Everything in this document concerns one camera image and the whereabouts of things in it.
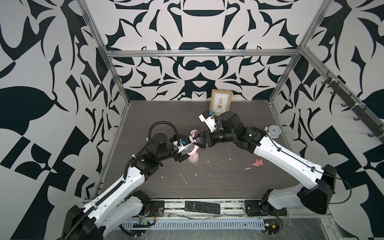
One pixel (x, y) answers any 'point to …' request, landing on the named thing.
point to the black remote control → (202, 207)
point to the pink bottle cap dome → (193, 158)
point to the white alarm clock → (274, 131)
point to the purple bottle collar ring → (197, 136)
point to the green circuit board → (271, 226)
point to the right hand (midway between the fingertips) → (194, 136)
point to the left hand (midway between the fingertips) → (187, 139)
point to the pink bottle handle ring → (192, 132)
